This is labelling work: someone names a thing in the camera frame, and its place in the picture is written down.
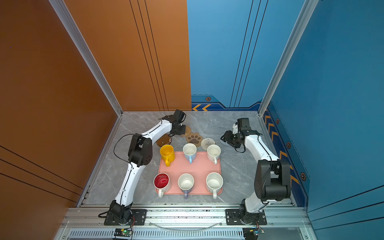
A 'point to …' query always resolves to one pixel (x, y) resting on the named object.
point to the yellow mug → (167, 152)
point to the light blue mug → (189, 150)
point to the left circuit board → (125, 232)
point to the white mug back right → (213, 152)
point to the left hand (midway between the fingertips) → (183, 130)
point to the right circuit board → (252, 233)
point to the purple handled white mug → (186, 182)
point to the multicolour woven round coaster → (206, 142)
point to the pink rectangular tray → (199, 169)
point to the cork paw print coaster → (194, 138)
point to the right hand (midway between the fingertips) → (223, 139)
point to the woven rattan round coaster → (187, 131)
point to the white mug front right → (214, 183)
